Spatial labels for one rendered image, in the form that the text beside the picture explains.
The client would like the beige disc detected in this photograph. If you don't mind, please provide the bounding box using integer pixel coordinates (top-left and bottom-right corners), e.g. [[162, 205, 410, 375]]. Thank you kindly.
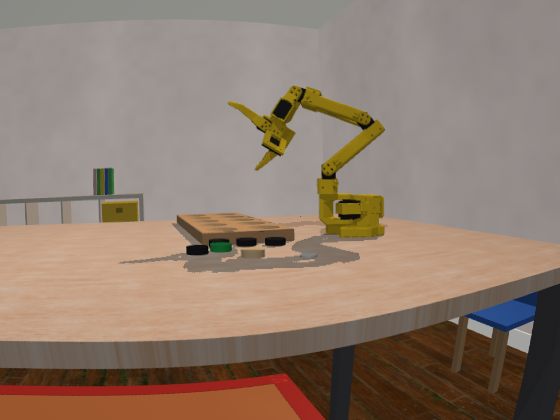
[[241, 247, 265, 259]]

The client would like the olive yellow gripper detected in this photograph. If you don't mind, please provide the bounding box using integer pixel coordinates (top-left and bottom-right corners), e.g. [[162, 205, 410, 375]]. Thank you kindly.
[[228, 101, 295, 171]]

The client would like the green disc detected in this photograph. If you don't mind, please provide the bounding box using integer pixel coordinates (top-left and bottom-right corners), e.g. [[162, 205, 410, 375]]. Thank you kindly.
[[210, 242, 232, 253]]

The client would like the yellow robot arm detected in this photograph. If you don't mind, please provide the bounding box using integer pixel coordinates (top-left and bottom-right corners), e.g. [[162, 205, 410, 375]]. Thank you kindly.
[[270, 86, 385, 238]]

